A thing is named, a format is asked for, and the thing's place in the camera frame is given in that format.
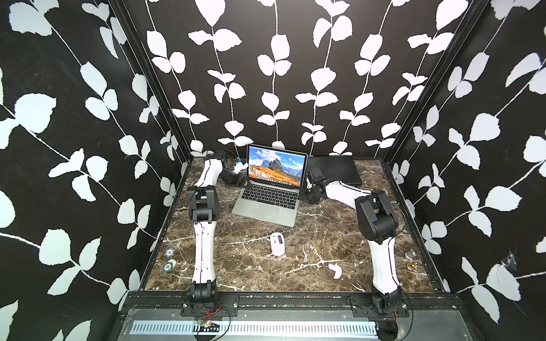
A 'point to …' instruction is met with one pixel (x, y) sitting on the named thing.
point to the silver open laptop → (274, 177)
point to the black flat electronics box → (343, 168)
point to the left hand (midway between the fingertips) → (247, 181)
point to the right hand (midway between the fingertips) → (297, 193)
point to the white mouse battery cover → (337, 268)
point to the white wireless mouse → (278, 244)
